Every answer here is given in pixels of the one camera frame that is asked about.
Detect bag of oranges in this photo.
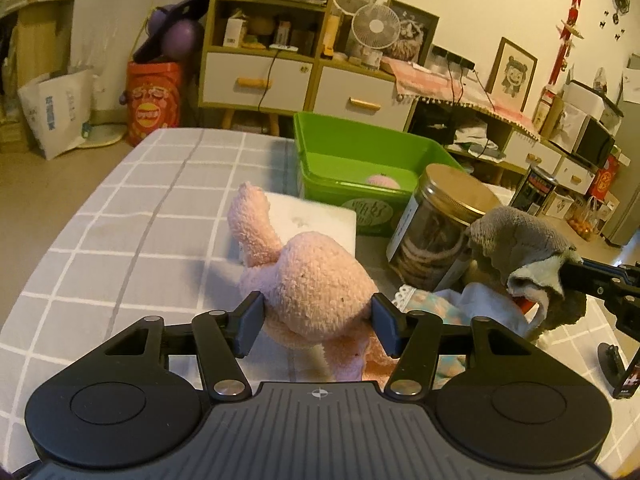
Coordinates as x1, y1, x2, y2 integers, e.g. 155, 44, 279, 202
566, 194, 601, 239

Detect white drawer with wooden handle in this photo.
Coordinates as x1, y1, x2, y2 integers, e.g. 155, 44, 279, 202
317, 66, 416, 131
204, 52, 313, 111

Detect low wooden cabinet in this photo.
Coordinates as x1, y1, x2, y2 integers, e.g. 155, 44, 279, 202
415, 100, 596, 196

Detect white paper bag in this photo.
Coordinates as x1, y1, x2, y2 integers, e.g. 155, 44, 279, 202
18, 69, 96, 161

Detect microwave oven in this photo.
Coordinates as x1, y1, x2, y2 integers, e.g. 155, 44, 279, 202
570, 116, 617, 167

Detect orange printed bag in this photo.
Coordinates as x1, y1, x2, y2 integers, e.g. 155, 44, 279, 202
124, 60, 182, 147

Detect white plush toy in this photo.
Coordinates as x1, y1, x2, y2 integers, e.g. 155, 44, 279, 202
435, 282, 523, 341

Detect black power strip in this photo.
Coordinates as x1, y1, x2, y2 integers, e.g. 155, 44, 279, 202
431, 45, 476, 69

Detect white printed storage crate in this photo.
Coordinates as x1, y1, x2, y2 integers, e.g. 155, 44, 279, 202
542, 191, 576, 218

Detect dark purple board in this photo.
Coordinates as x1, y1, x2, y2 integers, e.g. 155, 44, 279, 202
134, 0, 211, 61

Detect clear jar with gold lid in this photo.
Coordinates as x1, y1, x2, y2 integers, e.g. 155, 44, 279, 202
386, 164, 502, 292

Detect black bag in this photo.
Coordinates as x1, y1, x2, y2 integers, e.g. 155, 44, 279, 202
409, 101, 458, 143

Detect wooden shelf cabinet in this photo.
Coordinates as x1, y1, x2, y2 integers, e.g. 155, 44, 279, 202
197, 0, 418, 136

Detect white foam block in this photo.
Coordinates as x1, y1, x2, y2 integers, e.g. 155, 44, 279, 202
227, 191, 358, 263

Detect red gift box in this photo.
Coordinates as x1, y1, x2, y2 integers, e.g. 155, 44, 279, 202
585, 155, 621, 201

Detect pink plush rabbit blue dress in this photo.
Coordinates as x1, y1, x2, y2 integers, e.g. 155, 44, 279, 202
227, 181, 468, 391

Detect grey checkered tablecloth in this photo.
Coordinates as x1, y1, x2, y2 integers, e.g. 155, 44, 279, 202
0, 127, 640, 461

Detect pink knitted toy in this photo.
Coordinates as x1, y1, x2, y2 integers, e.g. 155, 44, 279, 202
364, 173, 402, 191

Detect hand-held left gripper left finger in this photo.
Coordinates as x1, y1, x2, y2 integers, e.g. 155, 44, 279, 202
65, 290, 266, 403

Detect black printed can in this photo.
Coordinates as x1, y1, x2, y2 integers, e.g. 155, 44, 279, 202
510, 164, 559, 216

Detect yellow tube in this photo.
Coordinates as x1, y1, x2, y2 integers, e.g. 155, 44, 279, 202
322, 12, 342, 59

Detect purple ball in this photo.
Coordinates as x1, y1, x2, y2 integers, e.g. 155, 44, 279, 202
162, 19, 204, 59

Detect black cable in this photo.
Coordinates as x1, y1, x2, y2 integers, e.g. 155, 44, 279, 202
257, 49, 279, 111

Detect framed cartoon picture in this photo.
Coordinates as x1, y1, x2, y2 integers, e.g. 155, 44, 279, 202
486, 37, 539, 112

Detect small white desk fan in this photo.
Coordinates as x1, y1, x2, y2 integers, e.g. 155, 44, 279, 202
351, 3, 402, 70

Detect green plastic bin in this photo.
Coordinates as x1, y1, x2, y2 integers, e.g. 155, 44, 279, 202
292, 111, 466, 237

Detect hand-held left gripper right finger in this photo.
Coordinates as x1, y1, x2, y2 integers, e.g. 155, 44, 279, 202
371, 292, 566, 403

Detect grey refrigerator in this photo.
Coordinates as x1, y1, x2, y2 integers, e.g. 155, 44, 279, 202
600, 105, 640, 248

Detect pink cloth runner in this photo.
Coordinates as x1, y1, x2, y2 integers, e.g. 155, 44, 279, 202
381, 57, 542, 142

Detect framed cat picture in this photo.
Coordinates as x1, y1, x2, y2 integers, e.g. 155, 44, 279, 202
386, 0, 441, 67

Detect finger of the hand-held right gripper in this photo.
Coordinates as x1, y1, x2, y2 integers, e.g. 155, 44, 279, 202
560, 259, 640, 297

